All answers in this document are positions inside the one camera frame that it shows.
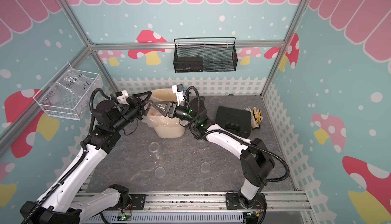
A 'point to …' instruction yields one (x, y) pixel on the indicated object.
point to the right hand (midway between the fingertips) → (154, 105)
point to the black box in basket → (189, 64)
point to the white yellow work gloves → (256, 117)
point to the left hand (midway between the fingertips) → (154, 98)
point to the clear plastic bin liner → (155, 117)
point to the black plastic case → (237, 121)
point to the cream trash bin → (174, 133)
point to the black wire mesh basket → (205, 58)
